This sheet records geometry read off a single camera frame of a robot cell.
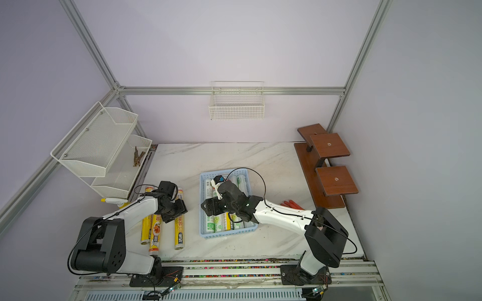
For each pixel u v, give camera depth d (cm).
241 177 99
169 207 76
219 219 86
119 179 90
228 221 84
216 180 72
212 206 69
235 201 60
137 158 96
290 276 74
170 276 74
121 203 78
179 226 84
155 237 80
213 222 84
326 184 82
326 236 43
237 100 97
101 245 43
